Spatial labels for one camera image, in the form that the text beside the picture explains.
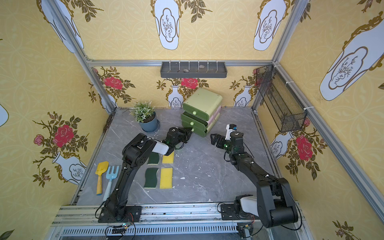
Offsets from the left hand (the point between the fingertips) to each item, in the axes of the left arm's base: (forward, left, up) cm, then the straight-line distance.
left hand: (196, 128), depth 102 cm
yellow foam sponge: (-21, +17, -4) cm, 27 cm away
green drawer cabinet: (+9, -8, +16) cm, 20 cm away
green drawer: (0, +2, +8) cm, 8 cm away
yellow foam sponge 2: (-33, +18, -4) cm, 38 cm away
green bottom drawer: (-4, -2, +1) cm, 5 cm away
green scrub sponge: (-20, +27, -4) cm, 33 cm away
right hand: (-13, -11, +7) cm, 18 cm away
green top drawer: (+2, 0, +14) cm, 14 cm away
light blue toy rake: (-30, +49, -4) cm, 58 cm away
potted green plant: (+4, +33, +11) cm, 35 cm away
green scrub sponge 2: (-31, +26, -4) cm, 41 cm away
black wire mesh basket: (-5, -50, +21) cm, 55 cm away
